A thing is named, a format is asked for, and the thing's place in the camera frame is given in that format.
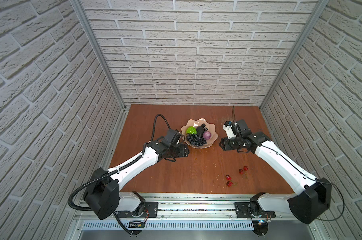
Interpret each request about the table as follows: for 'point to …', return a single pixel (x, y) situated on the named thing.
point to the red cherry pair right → (245, 168)
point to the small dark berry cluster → (205, 128)
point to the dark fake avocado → (200, 130)
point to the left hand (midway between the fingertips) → (186, 149)
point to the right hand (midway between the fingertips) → (225, 146)
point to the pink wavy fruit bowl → (209, 127)
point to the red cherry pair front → (230, 183)
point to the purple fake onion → (207, 135)
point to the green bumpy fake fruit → (191, 130)
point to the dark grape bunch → (195, 140)
